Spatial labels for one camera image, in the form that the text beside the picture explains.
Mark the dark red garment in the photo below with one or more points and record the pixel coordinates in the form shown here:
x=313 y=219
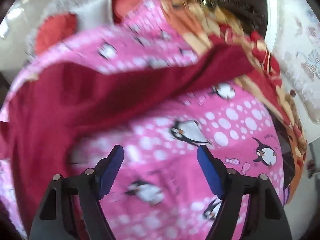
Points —
x=68 y=101

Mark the red pillow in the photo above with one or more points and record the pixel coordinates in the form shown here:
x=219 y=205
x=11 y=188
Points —
x=53 y=30

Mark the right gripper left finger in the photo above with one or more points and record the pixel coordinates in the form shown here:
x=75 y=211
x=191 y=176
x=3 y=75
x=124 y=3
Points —
x=55 y=218

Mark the red orange floral blanket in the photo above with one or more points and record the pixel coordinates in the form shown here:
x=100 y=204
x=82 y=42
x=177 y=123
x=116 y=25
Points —
x=203 y=29

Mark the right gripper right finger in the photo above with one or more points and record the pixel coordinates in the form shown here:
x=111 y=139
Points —
x=265 y=217

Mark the white lace pillow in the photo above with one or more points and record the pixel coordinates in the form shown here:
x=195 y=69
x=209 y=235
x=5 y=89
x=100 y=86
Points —
x=90 y=14

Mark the pink penguin bedsheet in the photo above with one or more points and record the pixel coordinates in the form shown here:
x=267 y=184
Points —
x=160 y=191

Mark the white carved headboard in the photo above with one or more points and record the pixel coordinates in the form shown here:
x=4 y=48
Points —
x=293 y=37

